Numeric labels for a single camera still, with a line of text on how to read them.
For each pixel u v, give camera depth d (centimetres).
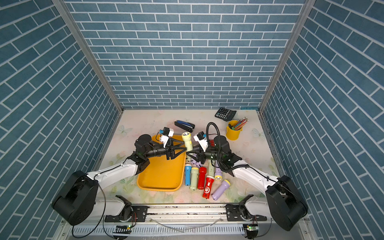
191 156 74
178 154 71
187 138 72
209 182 81
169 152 68
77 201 42
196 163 89
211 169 86
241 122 94
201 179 83
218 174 84
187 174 83
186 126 108
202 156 70
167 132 68
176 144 76
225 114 116
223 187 80
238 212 68
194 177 84
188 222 73
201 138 68
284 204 42
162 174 85
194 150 71
